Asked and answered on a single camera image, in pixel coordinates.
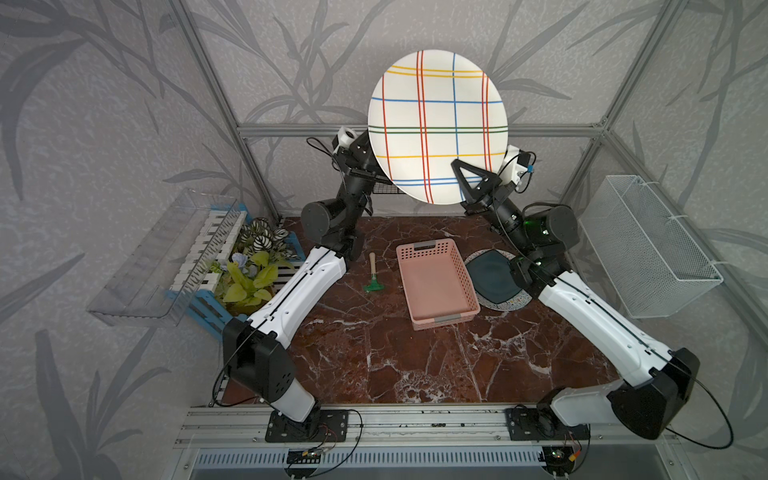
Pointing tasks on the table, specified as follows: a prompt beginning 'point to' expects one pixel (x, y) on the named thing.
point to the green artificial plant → (243, 280)
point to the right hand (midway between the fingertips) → (451, 171)
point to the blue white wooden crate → (193, 286)
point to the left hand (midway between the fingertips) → (388, 129)
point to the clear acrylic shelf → (149, 289)
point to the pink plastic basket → (437, 285)
